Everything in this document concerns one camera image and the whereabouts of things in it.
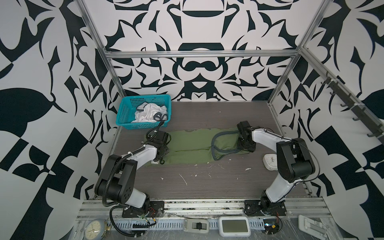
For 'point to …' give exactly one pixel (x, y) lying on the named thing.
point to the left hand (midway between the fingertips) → (163, 148)
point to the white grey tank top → (150, 112)
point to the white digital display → (234, 226)
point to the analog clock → (93, 229)
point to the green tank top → (197, 145)
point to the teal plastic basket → (127, 106)
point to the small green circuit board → (271, 226)
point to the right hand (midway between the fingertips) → (244, 146)
